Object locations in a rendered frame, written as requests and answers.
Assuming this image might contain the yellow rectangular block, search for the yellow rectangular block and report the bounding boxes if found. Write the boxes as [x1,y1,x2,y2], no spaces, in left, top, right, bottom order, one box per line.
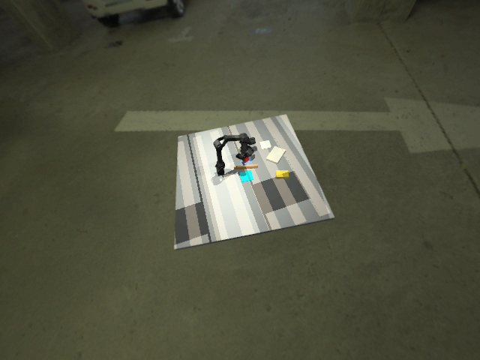
[276,170,289,179]

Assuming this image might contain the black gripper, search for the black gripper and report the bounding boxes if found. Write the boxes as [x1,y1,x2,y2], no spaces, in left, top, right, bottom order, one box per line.
[236,145,252,160]

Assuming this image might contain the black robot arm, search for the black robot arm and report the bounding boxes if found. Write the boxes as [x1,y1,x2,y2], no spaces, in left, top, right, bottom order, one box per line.
[213,133,256,176]

